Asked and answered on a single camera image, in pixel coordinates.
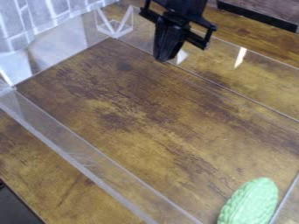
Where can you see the black strip on table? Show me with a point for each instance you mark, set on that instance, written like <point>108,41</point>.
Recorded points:
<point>279,13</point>

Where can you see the clear acrylic enclosure wall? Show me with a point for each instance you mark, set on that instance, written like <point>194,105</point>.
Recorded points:
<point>115,139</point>

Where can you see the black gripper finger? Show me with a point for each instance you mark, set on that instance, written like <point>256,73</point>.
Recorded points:
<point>168,38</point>

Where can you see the green knitted oval object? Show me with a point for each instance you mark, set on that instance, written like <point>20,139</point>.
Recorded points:
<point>252,203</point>

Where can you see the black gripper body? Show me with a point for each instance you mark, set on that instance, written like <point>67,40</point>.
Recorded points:
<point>183,12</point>

